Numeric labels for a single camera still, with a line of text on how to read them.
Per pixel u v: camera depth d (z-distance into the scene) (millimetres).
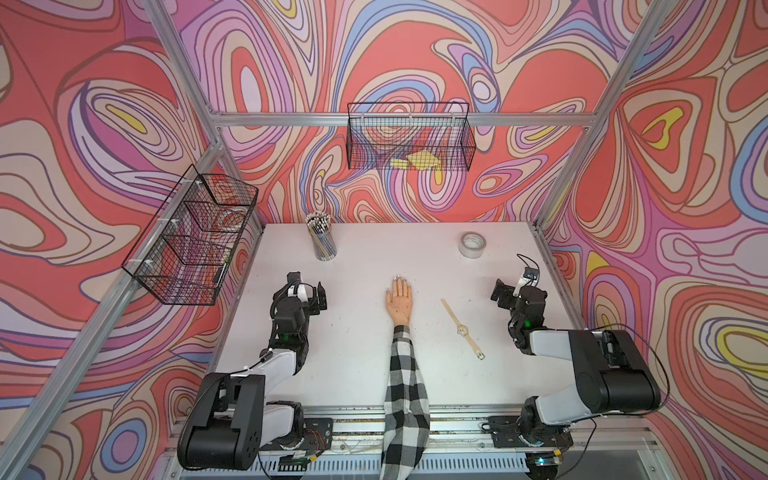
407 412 731
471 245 1118
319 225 959
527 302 704
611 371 454
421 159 908
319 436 719
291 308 667
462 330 908
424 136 933
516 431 732
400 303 950
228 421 417
